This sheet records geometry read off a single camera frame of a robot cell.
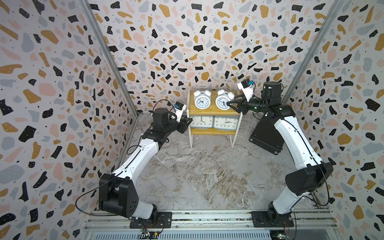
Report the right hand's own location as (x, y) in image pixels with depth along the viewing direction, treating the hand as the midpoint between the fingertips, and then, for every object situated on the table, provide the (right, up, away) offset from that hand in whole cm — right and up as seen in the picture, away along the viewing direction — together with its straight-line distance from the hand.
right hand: (230, 101), depth 72 cm
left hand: (-20, -7, +7) cm, 23 cm away
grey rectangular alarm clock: (-14, -9, +18) cm, 24 cm away
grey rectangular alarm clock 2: (+1, -10, +16) cm, 19 cm away
